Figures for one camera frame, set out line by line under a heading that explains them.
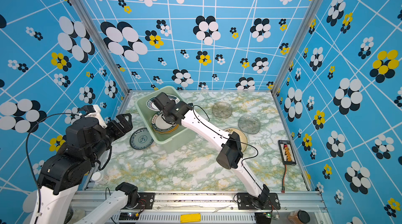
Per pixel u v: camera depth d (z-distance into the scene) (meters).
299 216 0.62
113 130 0.51
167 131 0.95
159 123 0.98
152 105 0.83
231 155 0.51
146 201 0.73
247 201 0.74
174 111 0.57
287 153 0.87
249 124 1.02
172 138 0.75
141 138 0.94
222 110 1.09
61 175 0.35
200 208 0.72
